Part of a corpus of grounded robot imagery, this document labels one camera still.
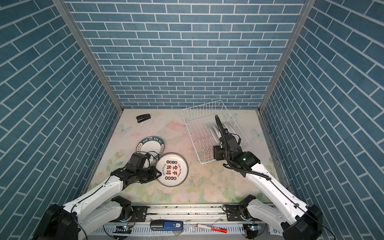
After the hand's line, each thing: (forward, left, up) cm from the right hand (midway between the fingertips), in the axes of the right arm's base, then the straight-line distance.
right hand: (217, 146), depth 78 cm
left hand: (-12, +30, -14) cm, 35 cm away
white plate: (+7, +41, -15) cm, 44 cm away
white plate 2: (-8, +24, -17) cm, 31 cm away
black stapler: (+31, +56, -16) cm, 66 cm away
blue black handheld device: (-35, +22, -13) cm, 43 cm away
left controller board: (-38, +44, -21) cm, 62 cm away
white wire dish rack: (+22, +9, -15) cm, 28 cm away
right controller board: (-32, -20, -20) cm, 43 cm away
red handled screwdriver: (-35, -3, -18) cm, 39 cm away
